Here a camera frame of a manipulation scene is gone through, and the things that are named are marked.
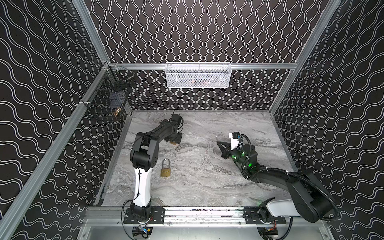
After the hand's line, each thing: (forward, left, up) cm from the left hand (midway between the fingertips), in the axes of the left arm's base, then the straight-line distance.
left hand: (179, 140), depth 102 cm
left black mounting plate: (-45, +6, -2) cm, 45 cm away
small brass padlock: (-5, +3, +4) cm, 7 cm away
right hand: (-10, -25, +12) cm, 29 cm away
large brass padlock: (-23, +6, -1) cm, 23 cm away
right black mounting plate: (-43, -40, -3) cm, 58 cm away
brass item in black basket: (-1, +30, +29) cm, 42 cm away
